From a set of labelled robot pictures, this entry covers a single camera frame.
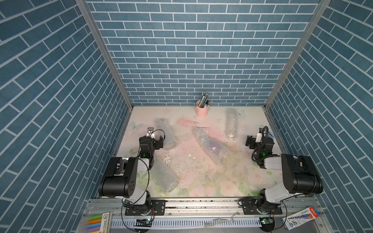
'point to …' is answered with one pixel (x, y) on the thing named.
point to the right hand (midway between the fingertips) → (257, 137)
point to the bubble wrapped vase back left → (163, 129)
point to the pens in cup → (204, 102)
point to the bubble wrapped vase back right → (231, 124)
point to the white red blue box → (305, 216)
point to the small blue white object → (271, 134)
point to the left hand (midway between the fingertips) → (156, 135)
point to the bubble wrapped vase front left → (163, 177)
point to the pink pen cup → (201, 112)
